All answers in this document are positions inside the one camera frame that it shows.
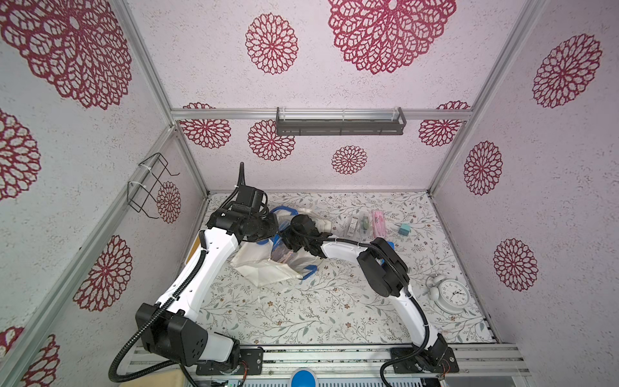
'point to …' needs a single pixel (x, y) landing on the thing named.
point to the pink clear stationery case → (379, 224)
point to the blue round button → (303, 378)
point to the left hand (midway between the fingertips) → (278, 231)
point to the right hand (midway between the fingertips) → (274, 229)
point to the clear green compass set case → (365, 223)
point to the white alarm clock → (450, 295)
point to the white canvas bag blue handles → (267, 262)
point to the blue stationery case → (392, 244)
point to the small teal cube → (405, 228)
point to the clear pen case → (352, 226)
